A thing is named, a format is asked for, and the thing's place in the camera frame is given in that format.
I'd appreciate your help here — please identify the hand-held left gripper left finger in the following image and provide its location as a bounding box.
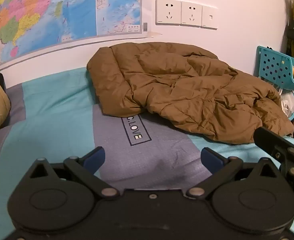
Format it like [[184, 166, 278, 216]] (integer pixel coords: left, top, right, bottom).
[[31, 146, 120, 201]]

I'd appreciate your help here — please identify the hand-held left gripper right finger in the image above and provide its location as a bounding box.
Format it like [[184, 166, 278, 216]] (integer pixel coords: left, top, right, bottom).
[[186, 147, 276, 201]]

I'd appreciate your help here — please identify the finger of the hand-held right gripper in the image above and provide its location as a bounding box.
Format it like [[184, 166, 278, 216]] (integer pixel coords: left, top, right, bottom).
[[253, 127, 294, 167]]

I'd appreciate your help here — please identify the brown down jacket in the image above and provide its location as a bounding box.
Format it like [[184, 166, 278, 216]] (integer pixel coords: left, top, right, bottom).
[[86, 41, 294, 145]]

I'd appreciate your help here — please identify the white plastic bag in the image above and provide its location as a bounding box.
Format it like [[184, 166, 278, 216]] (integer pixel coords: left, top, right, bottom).
[[280, 90, 294, 119]]

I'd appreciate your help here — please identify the teal and grey bed sheet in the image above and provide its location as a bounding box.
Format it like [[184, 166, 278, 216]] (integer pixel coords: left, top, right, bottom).
[[0, 67, 294, 240]]

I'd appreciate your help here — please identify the teal plastic basket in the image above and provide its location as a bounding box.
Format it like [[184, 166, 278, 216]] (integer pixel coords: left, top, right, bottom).
[[256, 45, 294, 90]]

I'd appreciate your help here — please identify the white wall socket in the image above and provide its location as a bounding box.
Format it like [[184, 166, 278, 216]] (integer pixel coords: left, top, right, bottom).
[[155, 0, 182, 26], [180, 1, 203, 27]]

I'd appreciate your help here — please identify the colourful wall map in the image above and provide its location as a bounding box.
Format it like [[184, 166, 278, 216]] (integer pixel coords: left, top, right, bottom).
[[0, 0, 153, 68]]

